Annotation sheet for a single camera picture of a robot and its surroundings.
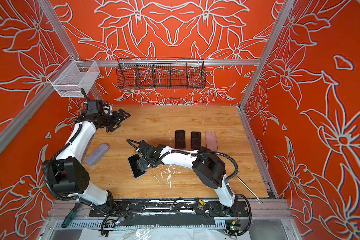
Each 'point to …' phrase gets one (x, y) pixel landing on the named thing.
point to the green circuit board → (235, 228)
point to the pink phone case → (211, 140)
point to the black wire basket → (161, 73)
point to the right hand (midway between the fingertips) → (144, 161)
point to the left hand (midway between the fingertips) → (124, 118)
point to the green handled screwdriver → (68, 218)
